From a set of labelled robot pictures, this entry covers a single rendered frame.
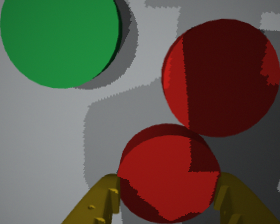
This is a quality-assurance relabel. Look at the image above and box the red disc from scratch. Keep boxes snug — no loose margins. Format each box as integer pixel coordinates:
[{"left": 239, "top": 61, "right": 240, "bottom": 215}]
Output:
[
  {"left": 117, "top": 123, "right": 221, "bottom": 224},
  {"left": 161, "top": 19, "right": 280, "bottom": 137}
]

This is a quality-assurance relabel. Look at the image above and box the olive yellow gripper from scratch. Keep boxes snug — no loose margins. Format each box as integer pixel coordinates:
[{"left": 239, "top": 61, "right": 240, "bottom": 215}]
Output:
[{"left": 61, "top": 172, "right": 280, "bottom": 224}]

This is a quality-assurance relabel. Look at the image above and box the green disc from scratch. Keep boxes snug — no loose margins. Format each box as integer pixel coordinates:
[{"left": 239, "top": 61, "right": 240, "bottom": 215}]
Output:
[{"left": 0, "top": 0, "right": 123, "bottom": 89}]

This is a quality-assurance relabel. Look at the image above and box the grey disc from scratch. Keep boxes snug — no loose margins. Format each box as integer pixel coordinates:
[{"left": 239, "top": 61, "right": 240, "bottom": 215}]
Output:
[{"left": 204, "top": 210, "right": 220, "bottom": 224}]

